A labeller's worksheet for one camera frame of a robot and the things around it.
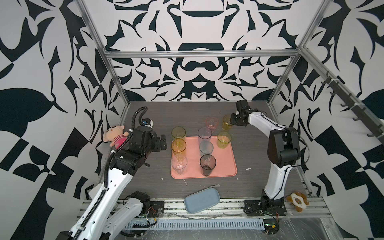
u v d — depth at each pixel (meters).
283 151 0.53
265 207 0.66
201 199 0.75
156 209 0.73
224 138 0.96
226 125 0.99
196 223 0.71
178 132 0.87
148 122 0.63
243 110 0.78
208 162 0.82
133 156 0.49
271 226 0.71
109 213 0.42
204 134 0.87
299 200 0.75
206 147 0.90
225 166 0.90
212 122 1.01
